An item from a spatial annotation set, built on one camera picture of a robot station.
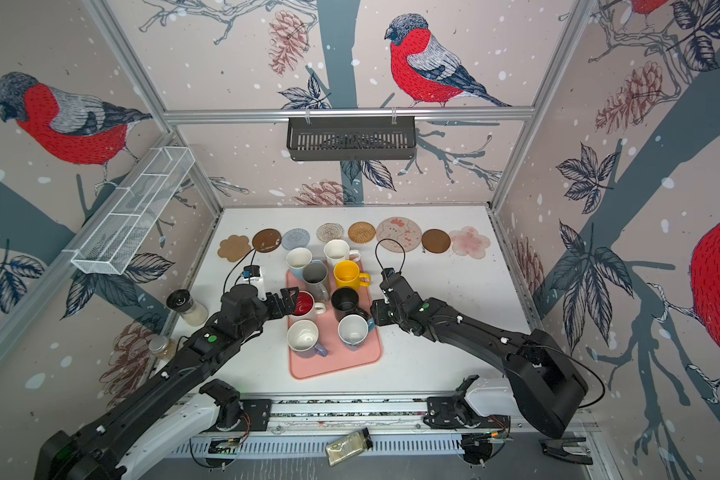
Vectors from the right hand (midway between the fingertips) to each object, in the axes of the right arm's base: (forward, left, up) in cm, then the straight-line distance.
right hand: (373, 314), depth 85 cm
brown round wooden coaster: (+33, -22, -5) cm, 39 cm away
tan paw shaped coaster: (+27, +54, -5) cm, 61 cm away
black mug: (+4, +9, -1) cm, 10 cm away
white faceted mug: (+21, +13, +3) cm, 25 cm away
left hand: (+1, +24, +10) cm, 26 cm away
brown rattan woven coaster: (+37, +6, -6) cm, 38 cm away
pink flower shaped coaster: (+33, -35, -7) cm, 49 cm away
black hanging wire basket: (+56, +9, +23) cm, 61 cm away
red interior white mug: (0, +19, +3) cm, 19 cm away
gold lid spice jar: (-14, +53, +6) cm, 55 cm away
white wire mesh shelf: (+2, +63, +27) cm, 69 cm away
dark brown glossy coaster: (+30, +42, -4) cm, 52 cm away
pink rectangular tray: (-2, +13, -5) cm, 14 cm away
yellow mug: (+14, +9, -1) cm, 17 cm away
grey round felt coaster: (+32, +31, -4) cm, 45 cm away
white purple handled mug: (-6, +21, -4) cm, 22 cm away
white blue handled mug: (-3, +6, -4) cm, 8 cm away
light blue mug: (+17, +26, +3) cm, 31 cm away
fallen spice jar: (-31, +4, -2) cm, 31 cm away
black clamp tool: (-29, -47, -7) cm, 55 cm away
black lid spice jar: (-2, +54, +1) cm, 54 cm away
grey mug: (+12, +19, +2) cm, 22 cm away
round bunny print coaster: (+37, -8, -7) cm, 38 cm away
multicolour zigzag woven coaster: (+36, +19, -5) cm, 41 cm away
